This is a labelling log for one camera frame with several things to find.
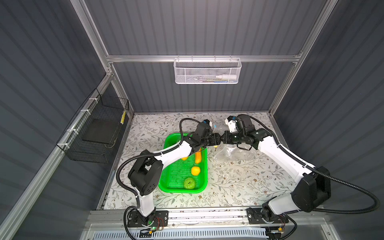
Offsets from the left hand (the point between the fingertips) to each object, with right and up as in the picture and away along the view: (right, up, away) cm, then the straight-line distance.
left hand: (219, 138), depth 86 cm
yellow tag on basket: (-55, +12, -3) cm, 56 cm away
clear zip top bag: (+7, -8, -2) cm, 11 cm away
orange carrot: (-12, -12, +5) cm, 18 cm away
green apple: (-17, -24, -7) cm, 30 cm away
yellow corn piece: (-3, -4, -3) cm, 6 cm away
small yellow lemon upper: (-21, -13, +6) cm, 25 cm away
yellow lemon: (-14, -19, -1) cm, 23 cm away
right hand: (0, 0, -5) cm, 5 cm away
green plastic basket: (-22, -23, +1) cm, 32 cm away
